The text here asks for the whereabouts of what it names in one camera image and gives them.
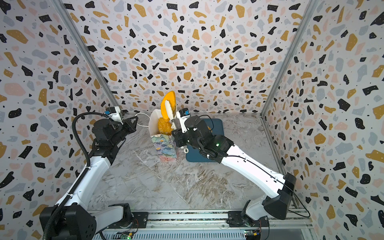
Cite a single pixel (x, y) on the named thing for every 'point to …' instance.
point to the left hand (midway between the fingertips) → (136, 114)
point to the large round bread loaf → (164, 127)
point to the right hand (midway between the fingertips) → (170, 129)
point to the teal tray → (193, 155)
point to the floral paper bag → (164, 145)
